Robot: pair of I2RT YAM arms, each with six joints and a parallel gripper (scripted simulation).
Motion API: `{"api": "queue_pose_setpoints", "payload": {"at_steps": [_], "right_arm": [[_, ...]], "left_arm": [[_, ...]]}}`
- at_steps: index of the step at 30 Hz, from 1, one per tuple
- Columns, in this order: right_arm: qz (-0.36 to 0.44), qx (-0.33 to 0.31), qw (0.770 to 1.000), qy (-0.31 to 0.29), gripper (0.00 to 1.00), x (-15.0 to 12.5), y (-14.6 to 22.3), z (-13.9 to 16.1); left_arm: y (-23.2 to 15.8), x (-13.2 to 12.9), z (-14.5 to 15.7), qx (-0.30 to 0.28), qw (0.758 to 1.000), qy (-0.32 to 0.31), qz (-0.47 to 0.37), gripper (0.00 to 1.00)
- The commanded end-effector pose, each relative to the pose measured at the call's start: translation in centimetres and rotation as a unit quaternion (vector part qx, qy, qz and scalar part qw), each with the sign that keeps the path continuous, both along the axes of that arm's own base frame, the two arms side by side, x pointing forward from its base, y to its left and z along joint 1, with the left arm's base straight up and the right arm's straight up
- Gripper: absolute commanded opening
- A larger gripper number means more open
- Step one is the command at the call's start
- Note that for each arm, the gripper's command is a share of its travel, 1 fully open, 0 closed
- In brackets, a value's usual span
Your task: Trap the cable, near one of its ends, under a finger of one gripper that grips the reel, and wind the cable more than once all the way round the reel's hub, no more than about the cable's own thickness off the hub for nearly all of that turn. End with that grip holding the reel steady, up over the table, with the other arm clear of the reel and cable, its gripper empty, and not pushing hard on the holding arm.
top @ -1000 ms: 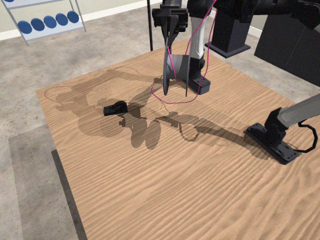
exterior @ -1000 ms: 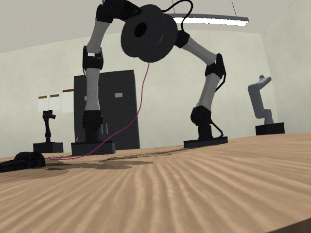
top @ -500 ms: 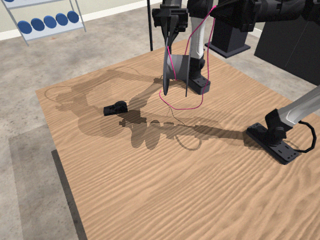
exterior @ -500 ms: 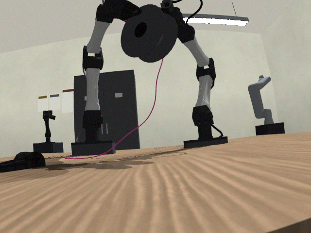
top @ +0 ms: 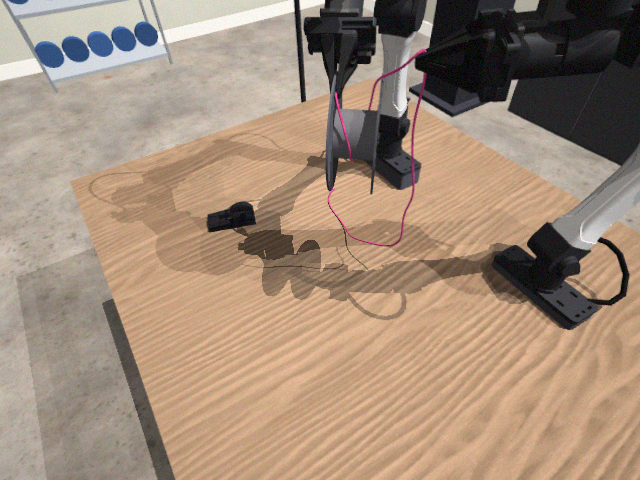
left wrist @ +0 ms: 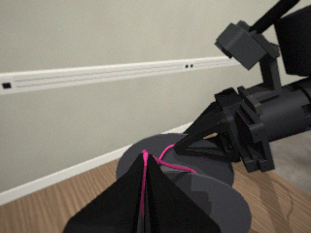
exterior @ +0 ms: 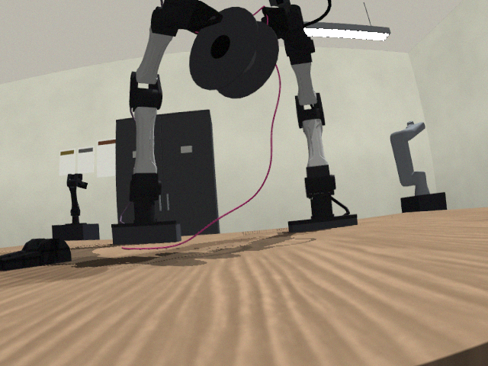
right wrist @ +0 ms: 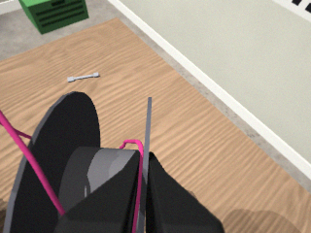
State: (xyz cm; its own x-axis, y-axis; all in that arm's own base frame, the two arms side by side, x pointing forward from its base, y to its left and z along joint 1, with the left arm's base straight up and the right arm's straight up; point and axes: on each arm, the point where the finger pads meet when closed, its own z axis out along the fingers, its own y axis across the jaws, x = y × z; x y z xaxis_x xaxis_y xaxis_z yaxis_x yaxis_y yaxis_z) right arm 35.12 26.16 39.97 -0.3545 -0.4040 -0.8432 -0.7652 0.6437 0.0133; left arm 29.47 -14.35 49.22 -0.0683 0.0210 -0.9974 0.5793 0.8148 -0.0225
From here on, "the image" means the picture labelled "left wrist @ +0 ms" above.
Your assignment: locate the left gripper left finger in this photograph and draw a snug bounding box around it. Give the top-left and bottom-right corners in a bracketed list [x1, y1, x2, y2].
[62, 153, 144, 233]

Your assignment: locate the thin magenta cable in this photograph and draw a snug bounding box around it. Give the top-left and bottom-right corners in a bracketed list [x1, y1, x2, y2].
[140, 144, 196, 219]

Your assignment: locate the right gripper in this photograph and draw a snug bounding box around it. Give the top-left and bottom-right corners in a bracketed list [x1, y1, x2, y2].
[174, 22, 311, 173]

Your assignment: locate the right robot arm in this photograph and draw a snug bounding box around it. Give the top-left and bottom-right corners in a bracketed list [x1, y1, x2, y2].
[215, 5, 311, 113]

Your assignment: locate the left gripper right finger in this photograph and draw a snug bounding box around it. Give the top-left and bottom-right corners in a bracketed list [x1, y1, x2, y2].
[144, 154, 222, 233]

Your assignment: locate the black cable reel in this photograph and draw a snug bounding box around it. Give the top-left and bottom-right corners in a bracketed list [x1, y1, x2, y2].
[116, 133, 252, 233]

